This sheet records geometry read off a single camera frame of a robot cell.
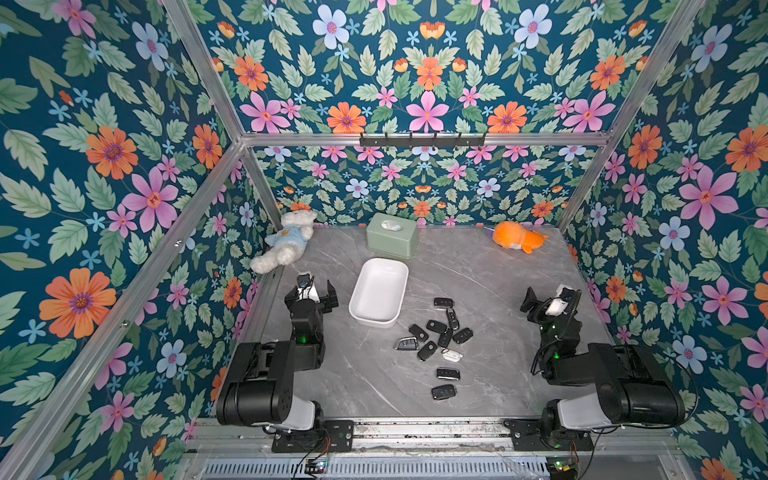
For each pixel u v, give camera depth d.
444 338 0.89
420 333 0.90
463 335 0.90
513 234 1.08
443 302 0.96
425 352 0.88
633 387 0.44
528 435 0.73
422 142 0.93
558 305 0.77
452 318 0.93
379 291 1.02
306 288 0.75
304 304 0.75
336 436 0.74
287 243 1.05
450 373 0.83
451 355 0.86
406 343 0.88
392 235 1.08
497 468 0.70
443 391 0.80
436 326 0.91
